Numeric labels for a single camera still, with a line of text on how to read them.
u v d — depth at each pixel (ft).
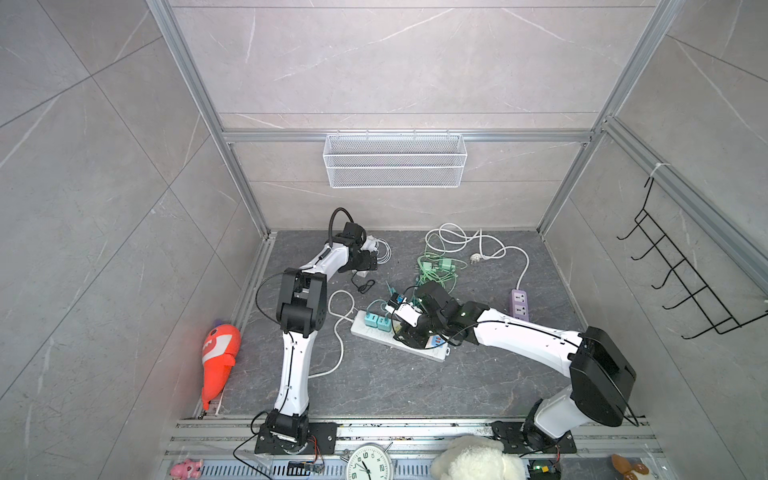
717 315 1.97
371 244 3.64
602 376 1.36
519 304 3.20
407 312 2.34
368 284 3.40
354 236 2.84
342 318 3.12
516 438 2.40
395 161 3.30
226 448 2.39
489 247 3.82
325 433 2.43
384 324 2.81
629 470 2.25
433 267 3.51
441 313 2.08
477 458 1.78
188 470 2.21
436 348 2.82
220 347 2.72
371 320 2.86
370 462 2.21
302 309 1.98
